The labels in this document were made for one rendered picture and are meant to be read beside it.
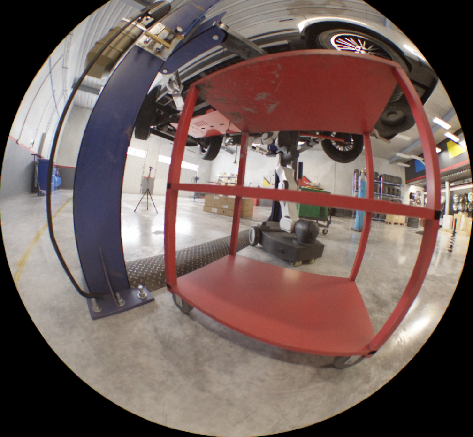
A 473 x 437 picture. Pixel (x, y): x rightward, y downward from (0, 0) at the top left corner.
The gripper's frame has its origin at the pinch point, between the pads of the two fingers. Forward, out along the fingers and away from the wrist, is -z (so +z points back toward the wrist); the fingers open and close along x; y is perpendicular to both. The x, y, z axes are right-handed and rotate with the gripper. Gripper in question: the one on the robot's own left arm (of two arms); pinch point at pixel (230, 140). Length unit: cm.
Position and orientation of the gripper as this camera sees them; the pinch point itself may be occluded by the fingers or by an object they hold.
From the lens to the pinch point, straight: 170.5
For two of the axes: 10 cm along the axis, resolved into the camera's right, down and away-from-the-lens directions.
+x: -1.4, 9.9, 0.4
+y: 0.9, -0.3, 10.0
